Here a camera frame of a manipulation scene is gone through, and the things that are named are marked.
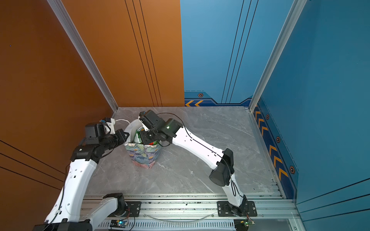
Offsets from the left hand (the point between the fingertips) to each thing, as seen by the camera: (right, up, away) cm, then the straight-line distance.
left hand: (129, 131), depth 76 cm
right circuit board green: (+58, -45, -6) cm, 74 cm away
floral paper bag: (+7, -12, 0) cm, 14 cm away
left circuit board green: (-4, -45, -5) cm, 46 cm away
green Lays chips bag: (+14, -5, -6) cm, 16 cm away
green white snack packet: (+5, -3, -2) cm, 6 cm away
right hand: (+9, -2, -4) cm, 10 cm away
